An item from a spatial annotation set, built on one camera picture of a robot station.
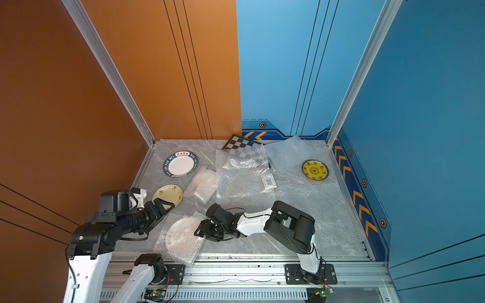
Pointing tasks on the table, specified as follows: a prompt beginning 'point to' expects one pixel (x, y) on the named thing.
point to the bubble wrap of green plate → (285, 154)
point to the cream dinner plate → (169, 193)
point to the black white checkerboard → (236, 142)
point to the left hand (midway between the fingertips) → (171, 206)
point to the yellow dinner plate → (315, 170)
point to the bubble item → (244, 180)
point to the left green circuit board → (157, 295)
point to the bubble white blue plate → (180, 164)
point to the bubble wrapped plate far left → (201, 184)
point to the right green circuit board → (318, 295)
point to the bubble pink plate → (176, 241)
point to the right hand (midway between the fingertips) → (198, 236)
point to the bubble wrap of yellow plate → (336, 231)
